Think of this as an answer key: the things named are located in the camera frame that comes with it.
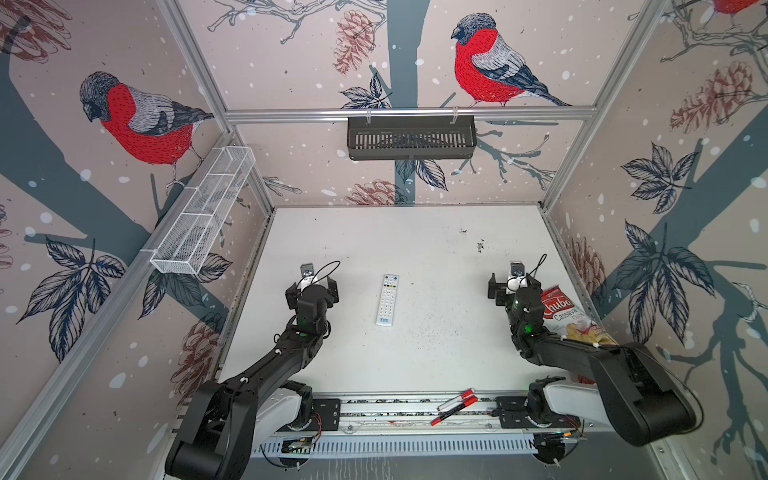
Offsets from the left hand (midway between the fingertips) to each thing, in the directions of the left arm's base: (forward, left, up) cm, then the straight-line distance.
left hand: (310, 280), depth 85 cm
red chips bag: (-10, -74, -6) cm, 74 cm away
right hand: (+1, -60, -1) cm, 60 cm away
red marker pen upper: (-30, -39, -13) cm, 51 cm away
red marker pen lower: (-29, -44, -12) cm, 54 cm away
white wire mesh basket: (+14, +27, +18) cm, 36 cm away
